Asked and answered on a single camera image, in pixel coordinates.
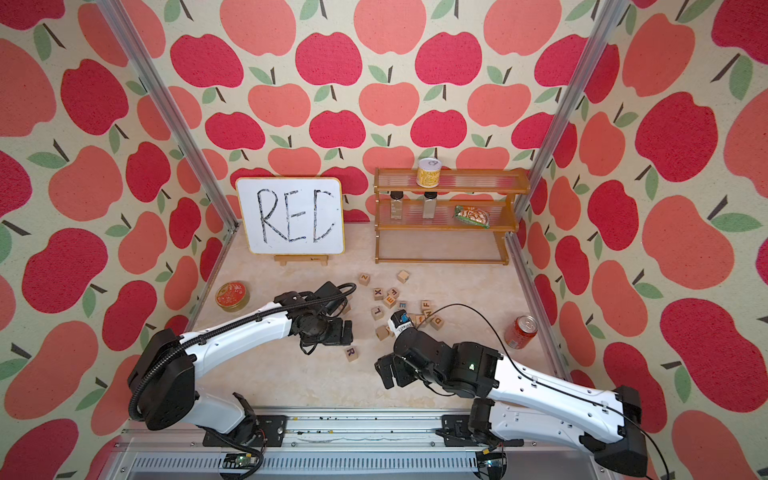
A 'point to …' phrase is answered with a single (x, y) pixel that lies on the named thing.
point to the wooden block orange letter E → (389, 301)
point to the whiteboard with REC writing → (292, 215)
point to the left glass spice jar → (396, 199)
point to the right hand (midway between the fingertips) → (391, 366)
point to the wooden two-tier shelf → (404, 205)
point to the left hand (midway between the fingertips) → (341, 346)
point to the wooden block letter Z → (364, 279)
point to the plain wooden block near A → (382, 332)
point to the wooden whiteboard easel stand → (283, 259)
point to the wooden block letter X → (378, 294)
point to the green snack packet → (472, 214)
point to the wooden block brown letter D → (437, 322)
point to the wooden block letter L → (377, 312)
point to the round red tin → (233, 296)
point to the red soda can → (522, 332)
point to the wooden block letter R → (351, 354)
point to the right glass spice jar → (429, 204)
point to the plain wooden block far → (403, 276)
